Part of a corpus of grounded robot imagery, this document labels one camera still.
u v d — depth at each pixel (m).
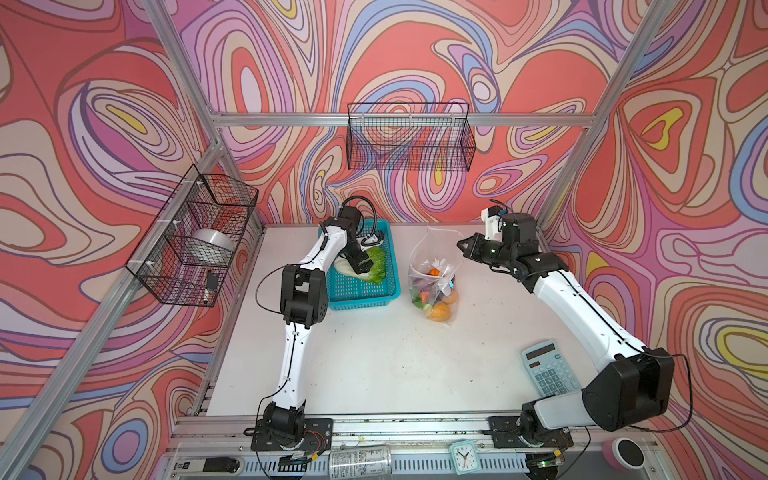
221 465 0.66
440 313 0.89
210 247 0.70
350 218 0.86
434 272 0.89
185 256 0.73
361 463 0.65
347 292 1.01
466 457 0.69
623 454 0.66
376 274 1.01
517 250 0.59
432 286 0.82
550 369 0.82
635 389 0.41
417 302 0.88
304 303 0.63
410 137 0.96
